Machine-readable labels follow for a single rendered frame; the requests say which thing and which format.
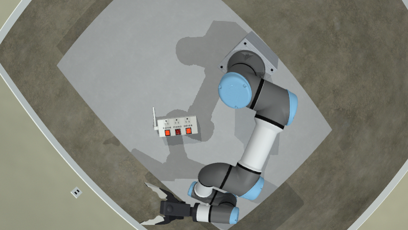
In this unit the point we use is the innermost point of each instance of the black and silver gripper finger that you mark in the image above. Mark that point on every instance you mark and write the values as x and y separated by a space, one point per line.
159 220
163 194

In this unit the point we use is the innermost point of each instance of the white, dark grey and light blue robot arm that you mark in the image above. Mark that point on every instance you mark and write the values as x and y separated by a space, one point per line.
242 86

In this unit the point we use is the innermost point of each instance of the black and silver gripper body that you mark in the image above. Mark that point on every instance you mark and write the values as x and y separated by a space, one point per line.
193 211

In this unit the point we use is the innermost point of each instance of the white power strip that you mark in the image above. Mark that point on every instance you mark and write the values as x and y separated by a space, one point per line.
176 125

